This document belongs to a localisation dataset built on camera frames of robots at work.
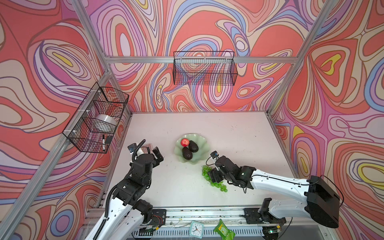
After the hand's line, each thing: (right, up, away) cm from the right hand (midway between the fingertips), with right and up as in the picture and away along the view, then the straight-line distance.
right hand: (215, 172), depth 83 cm
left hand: (-33, +14, -9) cm, 37 cm away
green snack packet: (+2, -23, -14) cm, 27 cm away
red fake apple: (-18, +16, +10) cm, 26 cm away
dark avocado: (-16, +9, +8) cm, 20 cm away
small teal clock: (-11, -22, -14) cm, 28 cm away
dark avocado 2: (-12, +13, +11) cm, 21 cm away
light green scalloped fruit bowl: (-8, +7, +13) cm, 17 cm away
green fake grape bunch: (-5, +1, +3) cm, 6 cm away
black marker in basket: (-56, +18, -11) cm, 60 cm away
